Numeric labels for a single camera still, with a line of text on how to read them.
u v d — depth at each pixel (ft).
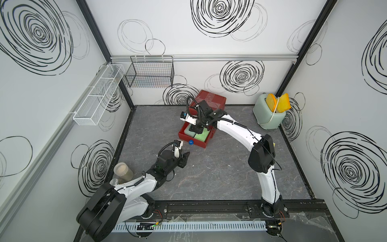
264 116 3.21
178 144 2.41
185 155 2.54
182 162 2.47
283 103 3.09
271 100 3.09
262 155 1.70
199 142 2.73
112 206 1.37
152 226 2.27
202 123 2.19
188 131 2.84
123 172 2.48
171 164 2.22
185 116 2.47
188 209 2.47
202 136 2.99
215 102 3.05
